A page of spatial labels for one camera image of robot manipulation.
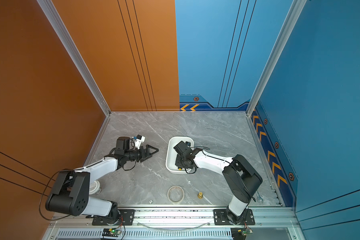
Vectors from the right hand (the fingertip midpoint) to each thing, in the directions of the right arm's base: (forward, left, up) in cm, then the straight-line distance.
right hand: (177, 163), depth 89 cm
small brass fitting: (-18, -13, -1) cm, 22 cm away
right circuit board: (-34, -31, -6) cm, 46 cm away
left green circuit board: (-33, +31, -4) cm, 45 cm away
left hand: (+4, +12, +7) cm, 15 cm away
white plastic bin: (+8, +4, -2) cm, 9 cm away
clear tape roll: (-16, 0, -4) cm, 17 cm away
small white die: (-20, +13, -2) cm, 24 cm away
